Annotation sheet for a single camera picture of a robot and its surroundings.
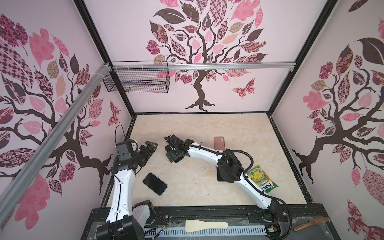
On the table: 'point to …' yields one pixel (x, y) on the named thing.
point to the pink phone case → (219, 143)
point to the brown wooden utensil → (314, 221)
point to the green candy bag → (258, 175)
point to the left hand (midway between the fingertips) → (155, 151)
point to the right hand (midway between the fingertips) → (173, 151)
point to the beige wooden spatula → (191, 225)
